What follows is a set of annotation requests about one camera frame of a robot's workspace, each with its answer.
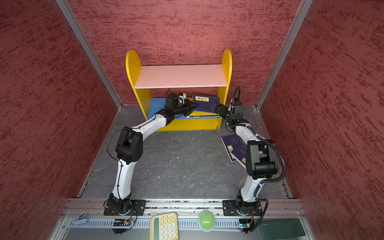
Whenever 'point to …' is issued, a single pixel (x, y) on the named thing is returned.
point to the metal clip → (81, 216)
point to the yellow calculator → (164, 226)
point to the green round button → (206, 220)
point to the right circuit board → (244, 223)
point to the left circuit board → (122, 222)
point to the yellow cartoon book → (195, 114)
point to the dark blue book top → (239, 152)
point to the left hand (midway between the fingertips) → (200, 106)
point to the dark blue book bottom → (232, 142)
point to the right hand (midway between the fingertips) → (219, 111)
